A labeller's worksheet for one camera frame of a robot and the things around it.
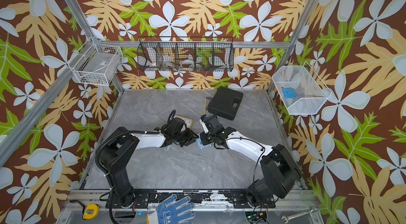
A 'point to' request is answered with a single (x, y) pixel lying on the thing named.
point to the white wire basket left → (95, 63)
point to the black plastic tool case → (225, 102)
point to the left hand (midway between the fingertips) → (200, 136)
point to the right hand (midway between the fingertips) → (201, 136)
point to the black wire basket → (185, 53)
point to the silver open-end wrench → (287, 218)
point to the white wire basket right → (302, 90)
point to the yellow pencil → (205, 106)
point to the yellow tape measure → (91, 211)
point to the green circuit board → (255, 216)
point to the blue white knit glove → (169, 212)
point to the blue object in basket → (289, 93)
